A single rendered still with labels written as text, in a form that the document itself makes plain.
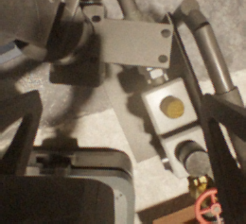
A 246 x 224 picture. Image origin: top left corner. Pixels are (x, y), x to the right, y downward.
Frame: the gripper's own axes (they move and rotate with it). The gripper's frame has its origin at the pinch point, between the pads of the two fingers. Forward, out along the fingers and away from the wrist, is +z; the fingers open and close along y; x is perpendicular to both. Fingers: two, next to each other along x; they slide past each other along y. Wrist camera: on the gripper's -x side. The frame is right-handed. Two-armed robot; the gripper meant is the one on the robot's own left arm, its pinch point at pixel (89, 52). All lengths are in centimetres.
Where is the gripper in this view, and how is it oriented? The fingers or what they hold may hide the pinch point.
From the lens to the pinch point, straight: 36.6
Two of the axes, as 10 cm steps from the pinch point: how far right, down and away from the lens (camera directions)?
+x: -10.0, -1.0, 0.1
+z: 0.2, -1.1, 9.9
